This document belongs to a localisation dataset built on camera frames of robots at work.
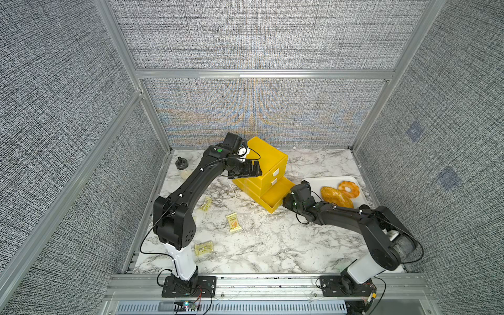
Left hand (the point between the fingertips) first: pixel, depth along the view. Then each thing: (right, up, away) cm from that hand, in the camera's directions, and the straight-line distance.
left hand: (256, 171), depth 82 cm
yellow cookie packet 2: (-10, -23, +7) cm, 26 cm away
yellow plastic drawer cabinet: (+7, -8, +11) cm, 15 cm away
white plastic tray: (+33, -7, +22) cm, 40 cm away
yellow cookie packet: (-24, -16, +12) cm, 31 cm away
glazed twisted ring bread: (+51, -9, +18) cm, 55 cm away
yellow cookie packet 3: (-22, -32, -1) cm, 39 cm away
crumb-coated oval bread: (+38, -12, +10) cm, 42 cm away
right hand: (+14, -11, +11) cm, 21 cm away
